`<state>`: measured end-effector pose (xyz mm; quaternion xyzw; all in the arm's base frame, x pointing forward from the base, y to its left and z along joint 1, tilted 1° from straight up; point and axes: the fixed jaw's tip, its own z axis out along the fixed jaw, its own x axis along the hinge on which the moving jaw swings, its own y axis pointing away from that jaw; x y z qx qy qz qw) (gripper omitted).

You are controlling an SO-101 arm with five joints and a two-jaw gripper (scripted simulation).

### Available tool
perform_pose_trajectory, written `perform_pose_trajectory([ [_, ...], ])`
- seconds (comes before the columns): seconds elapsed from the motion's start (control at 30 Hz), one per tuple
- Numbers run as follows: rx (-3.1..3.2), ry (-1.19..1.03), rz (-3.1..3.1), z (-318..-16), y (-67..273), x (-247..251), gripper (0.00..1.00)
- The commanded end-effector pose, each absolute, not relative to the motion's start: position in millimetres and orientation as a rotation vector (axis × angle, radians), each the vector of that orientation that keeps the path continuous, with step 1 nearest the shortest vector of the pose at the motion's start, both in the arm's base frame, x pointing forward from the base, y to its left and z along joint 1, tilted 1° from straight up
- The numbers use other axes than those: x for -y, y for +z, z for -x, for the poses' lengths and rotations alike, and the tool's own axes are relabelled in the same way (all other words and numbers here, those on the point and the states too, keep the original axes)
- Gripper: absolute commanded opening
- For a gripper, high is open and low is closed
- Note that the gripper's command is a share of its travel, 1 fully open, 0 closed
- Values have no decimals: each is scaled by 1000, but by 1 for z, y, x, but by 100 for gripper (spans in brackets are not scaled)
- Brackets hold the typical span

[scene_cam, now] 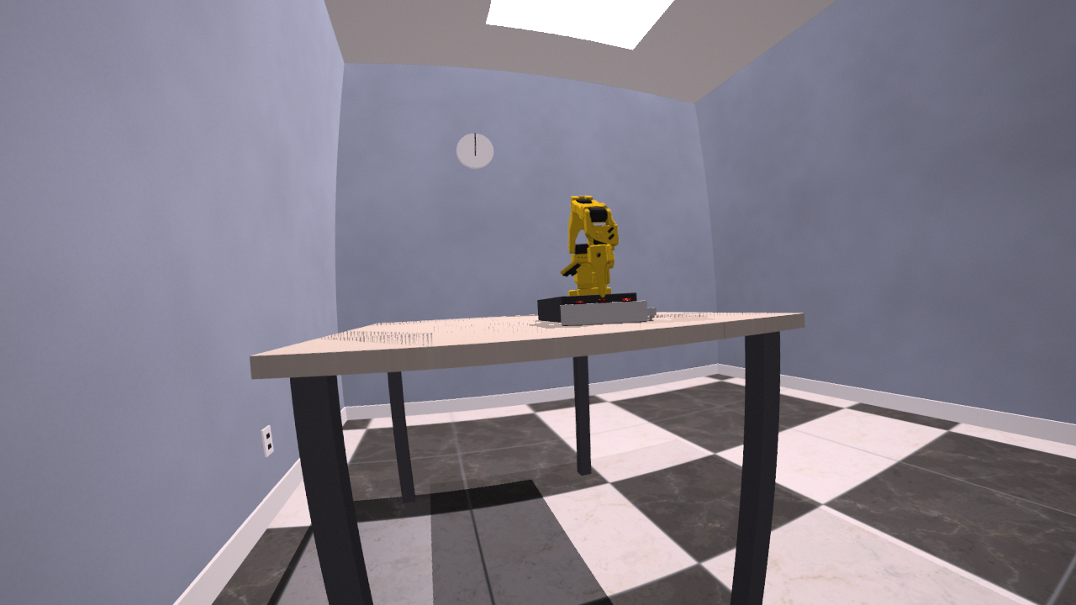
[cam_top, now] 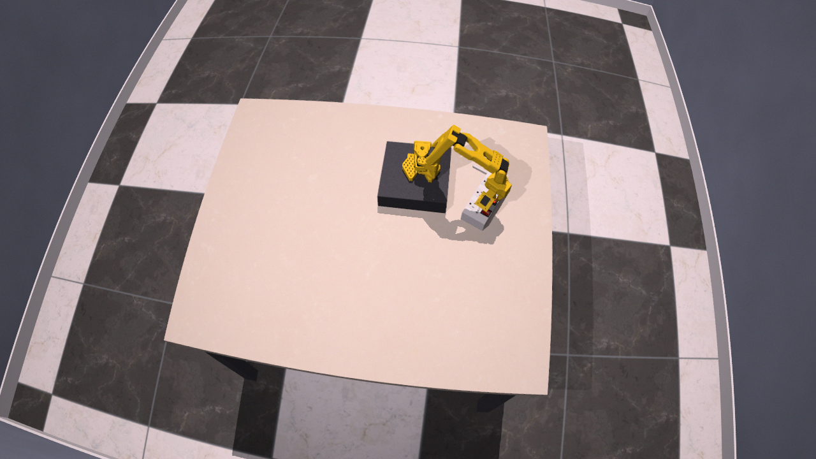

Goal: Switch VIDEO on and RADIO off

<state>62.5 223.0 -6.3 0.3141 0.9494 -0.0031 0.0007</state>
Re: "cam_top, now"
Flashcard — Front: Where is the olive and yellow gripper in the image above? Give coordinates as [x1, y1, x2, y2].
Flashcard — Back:
[475, 173, 512, 212]

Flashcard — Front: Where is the white power strip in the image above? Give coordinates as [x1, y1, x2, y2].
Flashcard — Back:
[461, 165, 501, 231]

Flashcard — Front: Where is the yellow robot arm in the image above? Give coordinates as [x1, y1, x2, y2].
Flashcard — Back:
[402, 125, 509, 184]

